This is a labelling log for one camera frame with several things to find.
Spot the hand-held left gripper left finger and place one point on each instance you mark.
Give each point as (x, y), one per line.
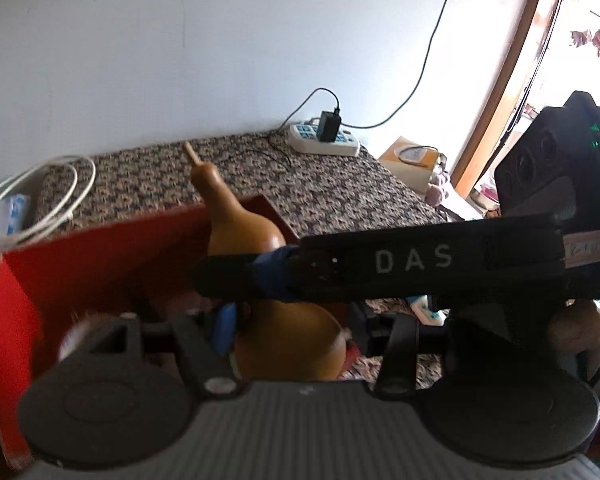
(225, 330)

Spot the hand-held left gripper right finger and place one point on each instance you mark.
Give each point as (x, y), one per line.
(400, 360)

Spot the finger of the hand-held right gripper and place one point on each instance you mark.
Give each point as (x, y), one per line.
(275, 275)

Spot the white bottle blue label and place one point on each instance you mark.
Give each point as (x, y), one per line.
(427, 312)

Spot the dried gourd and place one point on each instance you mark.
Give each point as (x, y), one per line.
(240, 230)

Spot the red cardboard box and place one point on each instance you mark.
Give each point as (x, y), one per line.
(80, 270)

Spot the person's right hand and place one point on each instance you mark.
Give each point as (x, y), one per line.
(582, 332)

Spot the pink cloth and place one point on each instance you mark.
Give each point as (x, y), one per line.
(437, 190)

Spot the brown cardboard box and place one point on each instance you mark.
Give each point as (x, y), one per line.
(405, 170)

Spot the floral patterned tablecloth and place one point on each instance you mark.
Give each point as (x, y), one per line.
(330, 185)

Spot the white power strip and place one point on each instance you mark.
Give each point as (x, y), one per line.
(325, 144)

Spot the black charger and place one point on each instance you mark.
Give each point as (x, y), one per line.
(330, 126)

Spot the blue white packet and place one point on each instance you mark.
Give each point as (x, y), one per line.
(12, 215)

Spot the wooden window frame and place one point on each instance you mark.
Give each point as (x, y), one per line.
(520, 60)

